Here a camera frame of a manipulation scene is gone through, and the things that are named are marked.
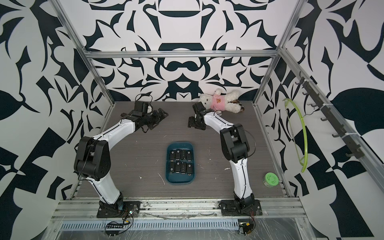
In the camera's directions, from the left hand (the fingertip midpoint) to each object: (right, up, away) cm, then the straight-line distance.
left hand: (164, 114), depth 93 cm
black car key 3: (+12, -24, -2) cm, 27 cm away
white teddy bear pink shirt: (+38, +10, +18) cm, 43 cm away
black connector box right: (+43, -54, -22) cm, 72 cm away
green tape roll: (+59, -34, -13) cm, 69 cm away
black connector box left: (-21, -55, -21) cm, 62 cm away
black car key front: (+9, -30, -6) cm, 32 cm away
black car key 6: (+12, -30, -6) cm, 33 cm away
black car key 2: (+9, -24, -2) cm, 26 cm away
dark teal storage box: (+10, -35, -11) cm, 38 cm away
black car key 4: (+16, -25, -2) cm, 29 cm away
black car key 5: (+6, -30, -6) cm, 31 cm away
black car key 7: (+16, -31, -8) cm, 35 cm away
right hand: (+18, -5, +8) cm, 20 cm away
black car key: (+6, -25, -2) cm, 25 cm away
